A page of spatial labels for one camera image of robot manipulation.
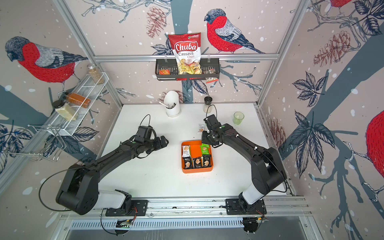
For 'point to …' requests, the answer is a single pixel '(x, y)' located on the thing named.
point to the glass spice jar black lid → (208, 100)
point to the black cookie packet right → (207, 160)
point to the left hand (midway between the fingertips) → (166, 140)
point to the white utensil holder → (171, 103)
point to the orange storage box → (197, 157)
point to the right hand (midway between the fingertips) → (203, 139)
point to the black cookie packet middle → (197, 162)
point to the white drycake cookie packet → (201, 128)
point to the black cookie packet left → (187, 162)
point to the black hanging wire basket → (166, 69)
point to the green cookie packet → (205, 149)
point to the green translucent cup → (238, 117)
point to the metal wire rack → (45, 142)
